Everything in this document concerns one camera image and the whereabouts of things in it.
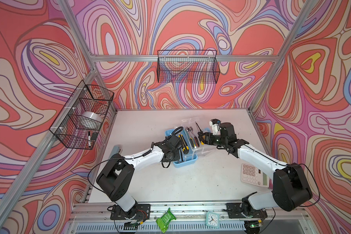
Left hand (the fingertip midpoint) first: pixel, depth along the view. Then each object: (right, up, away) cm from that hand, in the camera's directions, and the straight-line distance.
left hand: (178, 155), depth 89 cm
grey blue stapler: (-40, +3, +2) cm, 40 cm away
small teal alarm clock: (+16, -27, -19) cm, 37 cm away
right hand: (+14, +10, -2) cm, 18 cm away
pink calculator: (+43, -10, -5) cm, 44 cm away
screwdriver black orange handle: (+13, +14, -3) cm, 19 cm away
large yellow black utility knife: (+4, +5, -3) cm, 7 cm away
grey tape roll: (-43, +22, -19) cm, 52 cm away
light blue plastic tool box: (+8, +7, -7) cm, 13 cm away
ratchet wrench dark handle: (+10, +11, -5) cm, 15 cm away
